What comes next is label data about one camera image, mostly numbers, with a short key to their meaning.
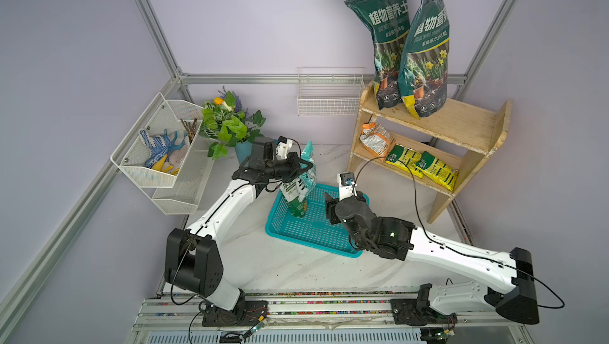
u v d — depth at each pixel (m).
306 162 0.78
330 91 0.95
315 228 0.93
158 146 0.72
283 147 0.75
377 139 0.88
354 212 0.48
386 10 0.62
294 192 0.88
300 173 0.73
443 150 0.91
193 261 0.43
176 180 0.66
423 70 0.62
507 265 0.41
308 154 0.78
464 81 0.94
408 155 0.86
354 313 0.75
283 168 0.70
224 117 0.83
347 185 0.57
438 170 0.80
